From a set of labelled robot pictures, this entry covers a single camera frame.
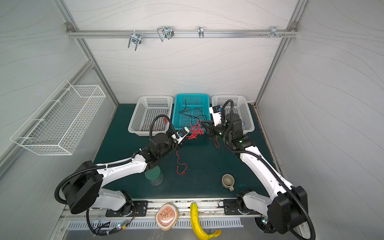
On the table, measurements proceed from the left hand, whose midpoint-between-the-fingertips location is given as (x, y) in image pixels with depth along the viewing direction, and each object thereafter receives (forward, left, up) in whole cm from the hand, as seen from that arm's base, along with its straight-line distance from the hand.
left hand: (187, 128), depth 80 cm
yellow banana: (-42, -6, -16) cm, 45 cm away
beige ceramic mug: (-21, -23, -21) cm, 37 cm away
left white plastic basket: (+33, +35, -20) cm, 52 cm away
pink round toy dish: (-38, +8, -18) cm, 43 cm away
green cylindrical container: (-22, +16, -10) cm, 29 cm away
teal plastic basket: (+40, -1, -18) cm, 44 cm away
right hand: (+1, -9, +7) cm, 11 cm away
